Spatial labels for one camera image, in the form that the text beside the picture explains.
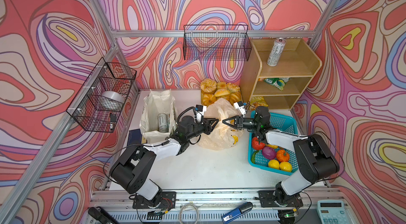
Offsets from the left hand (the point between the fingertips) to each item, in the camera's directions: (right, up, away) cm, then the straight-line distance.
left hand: (219, 120), depth 80 cm
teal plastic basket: (+40, -3, +15) cm, 43 cm away
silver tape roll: (-50, +10, -10) cm, 52 cm away
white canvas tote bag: (-37, +9, +12) cm, 40 cm away
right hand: (+3, -2, 0) cm, 4 cm away
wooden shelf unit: (+49, +34, +12) cm, 61 cm away
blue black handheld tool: (+10, -37, -13) cm, 40 cm away
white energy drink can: (-33, -3, +15) cm, 37 cm away
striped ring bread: (-5, +12, +31) cm, 33 cm away
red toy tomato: (+21, -14, +6) cm, 26 cm away
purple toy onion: (+27, -18, +3) cm, 33 cm away
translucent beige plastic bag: (+3, -8, -2) cm, 9 cm away
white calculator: (+50, -40, -11) cm, 65 cm away
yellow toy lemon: (+28, -23, 0) cm, 36 cm away
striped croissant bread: (+14, +13, +31) cm, 36 cm away
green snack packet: (+39, +22, +16) cm, 47 cm away
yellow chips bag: (+29, +11, +27) cm, 41 cm away
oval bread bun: (+5, +17, +29) cm, 34 cm away
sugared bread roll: (-5, +22, +34) cm, 41 cm away
